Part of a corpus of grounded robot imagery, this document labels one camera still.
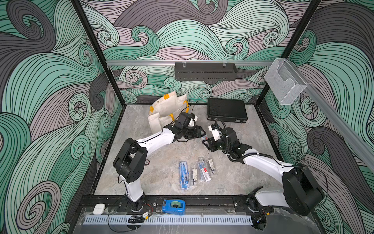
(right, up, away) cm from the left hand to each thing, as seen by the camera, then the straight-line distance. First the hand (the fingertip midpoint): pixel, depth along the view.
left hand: (204, 132), depth 84 cm
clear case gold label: (+5, -20, +2) cm, 20 cm away
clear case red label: (0, -23, -3) cm, 24 cm away
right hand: (0, -6, +1) cm, 6 cm away
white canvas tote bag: (-26, +13, +20) cm, 35 cm away
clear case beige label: (-6, -24, -2) cm, 25 cm away
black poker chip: (-35, -19, +4) cm, 40 cm away
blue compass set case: (-12, -24, -2) cm, 27 cm away
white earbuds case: (-54, -36, -13) cm, 67 cm away
